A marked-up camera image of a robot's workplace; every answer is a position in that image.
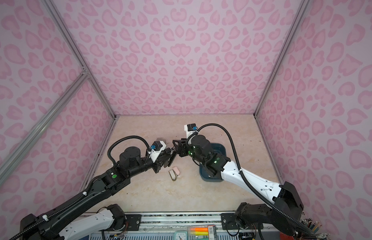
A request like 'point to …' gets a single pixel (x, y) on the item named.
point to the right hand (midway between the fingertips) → (177, 139)
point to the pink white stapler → (174, 173)
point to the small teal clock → (180, 235)
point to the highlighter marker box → (202, 232)
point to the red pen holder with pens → (314, 225)
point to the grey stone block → (161, 139)
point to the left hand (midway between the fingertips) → (169, 150)
